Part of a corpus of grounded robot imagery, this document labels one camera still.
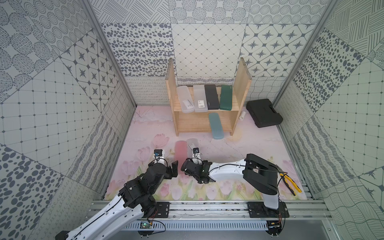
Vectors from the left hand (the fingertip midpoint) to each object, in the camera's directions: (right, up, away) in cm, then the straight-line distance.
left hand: (169, 160), depth 75 cm
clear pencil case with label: (+9, 0, +20) cm, 22 cm away
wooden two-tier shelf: (+16, +19, +29) cm, 38 cm away
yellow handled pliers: (+67, -16, +7) cm, 69 cm away
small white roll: (+47, +22, +33) cm, 61 cm away
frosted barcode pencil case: (+16, +33, +9) cm, 37 cm away
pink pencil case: (+4, -2, +19) cm, 19 cm away
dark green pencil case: (+31, +33, +9) cm, 46 cm away
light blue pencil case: (+27, +16, +26) cm, 41 cm away
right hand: (+12, -7, +14) cm, 20 cm away
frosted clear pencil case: (+7, +32, +9) cm, 34 cm away
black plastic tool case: (+64, +25, +37) cm, 78 cm away
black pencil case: (+23, +32, +8) cm, 40 cm away
